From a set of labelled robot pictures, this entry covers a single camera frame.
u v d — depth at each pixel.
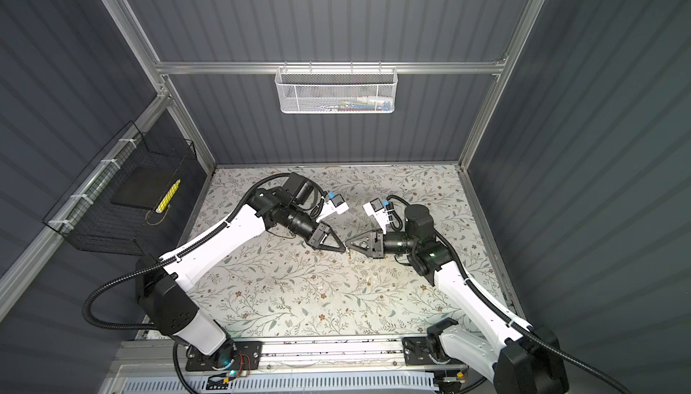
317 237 0.61
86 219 0.64
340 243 0.67
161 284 0.42
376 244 0.62
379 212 0.66
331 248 0.67
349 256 0.94
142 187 0.72
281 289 0.87
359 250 0.67
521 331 0.41
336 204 0.66
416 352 0.74
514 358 0.39
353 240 0.68
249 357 0.72
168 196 0.74
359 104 0.91
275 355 0.75
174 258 0.44
